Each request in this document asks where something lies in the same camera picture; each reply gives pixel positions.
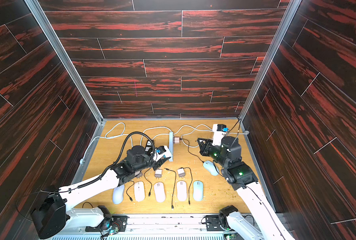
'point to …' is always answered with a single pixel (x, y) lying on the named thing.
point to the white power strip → (171, 145)
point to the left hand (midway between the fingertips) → (167, 152)
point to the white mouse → (118, 194)
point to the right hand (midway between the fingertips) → (202, 137)
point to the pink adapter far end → (176, 140)
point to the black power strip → (150, 146)
